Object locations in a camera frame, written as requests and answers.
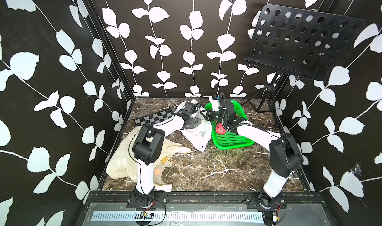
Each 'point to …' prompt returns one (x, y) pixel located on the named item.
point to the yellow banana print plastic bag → (123, 165)
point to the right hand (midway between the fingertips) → (198, 110)
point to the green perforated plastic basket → (229, 140)
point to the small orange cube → (157, 171)
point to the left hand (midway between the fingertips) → (190, 113)
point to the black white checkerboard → (153, 118)
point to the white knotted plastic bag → (199, 137)
